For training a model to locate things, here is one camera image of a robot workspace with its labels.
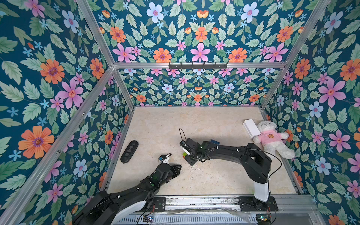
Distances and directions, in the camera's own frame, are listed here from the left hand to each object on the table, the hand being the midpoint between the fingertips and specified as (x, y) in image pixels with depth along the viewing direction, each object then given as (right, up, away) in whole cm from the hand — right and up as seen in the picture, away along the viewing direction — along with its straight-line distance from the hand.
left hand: (183, 167), depth 85 cm
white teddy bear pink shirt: (+58, +16, +6) cm, 61 cm away
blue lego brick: (+22, +14, +12) cm, 28 cm away
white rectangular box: (+49, +23, +16) cm, 57 cm away
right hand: (+4, +5, +3) cm, 7 cm away
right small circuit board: (+42, -22, -13) cm, 50 cm away
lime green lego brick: (+1, +9, -5) cm, 11 cm away
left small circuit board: (-19, -23, -13) cm, 33 cm away
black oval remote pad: (-36, +8, +6) cm, 37 cm away
